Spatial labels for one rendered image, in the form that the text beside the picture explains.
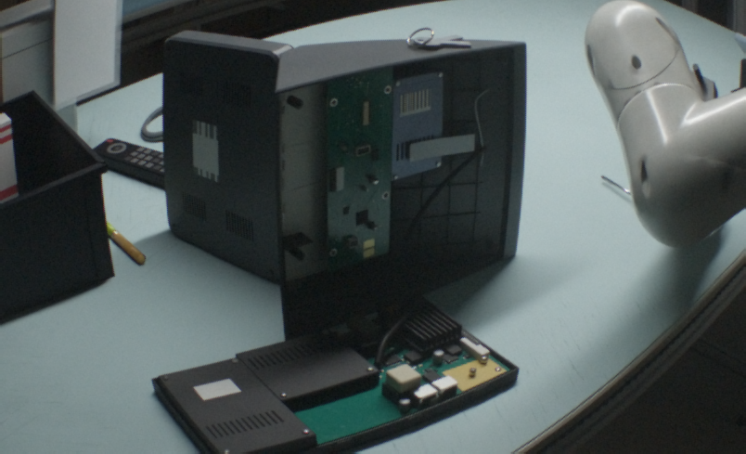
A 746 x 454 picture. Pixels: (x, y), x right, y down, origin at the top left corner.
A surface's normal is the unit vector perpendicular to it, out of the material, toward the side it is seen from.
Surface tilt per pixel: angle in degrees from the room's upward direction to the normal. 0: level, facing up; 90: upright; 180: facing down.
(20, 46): 90
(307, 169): 90
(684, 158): 52
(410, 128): 90
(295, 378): 0
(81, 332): 0
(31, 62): 90
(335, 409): 0
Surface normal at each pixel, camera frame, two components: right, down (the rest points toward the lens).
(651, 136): -0.72, -0.41
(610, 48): -0.78, -0.17
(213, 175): -0.57, 0.36
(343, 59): 0.01, -0.89
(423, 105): 0.59, 0.37
